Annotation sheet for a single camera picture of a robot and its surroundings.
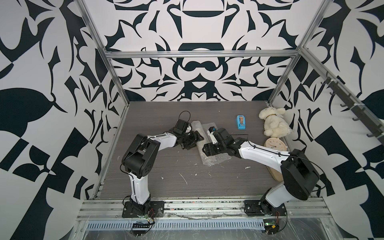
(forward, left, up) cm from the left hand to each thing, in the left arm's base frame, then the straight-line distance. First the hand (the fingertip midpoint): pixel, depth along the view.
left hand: (201, 138), depth 94 cm
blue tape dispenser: (+13, -29, -2) cm, 32 cm away
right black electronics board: (-45, -30, -6) cm, 55 cm away
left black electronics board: (-43, +33, -9) cm, 55 cm away
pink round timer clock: (-4, -47, -2) cm, 47 cm away
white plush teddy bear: (+5, -46, +6) cm, 47 cm away
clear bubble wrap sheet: (+6, -1, +1) cm, 6 cm away
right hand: (-6, -3, +3) cm, 8 cm away
